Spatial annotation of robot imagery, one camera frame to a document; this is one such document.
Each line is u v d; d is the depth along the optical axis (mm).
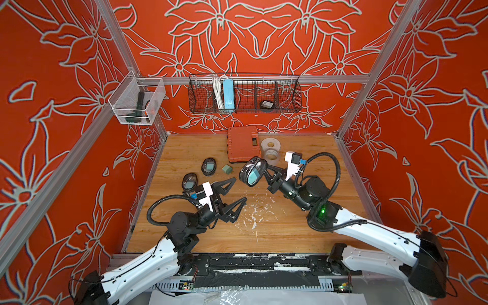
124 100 796
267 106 953
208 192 517
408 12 711
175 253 531
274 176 597
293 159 562
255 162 577
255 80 921
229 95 892
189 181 976
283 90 1009
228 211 525
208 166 1020
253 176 571
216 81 876
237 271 727
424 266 378
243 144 1096
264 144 1142
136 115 795
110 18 724
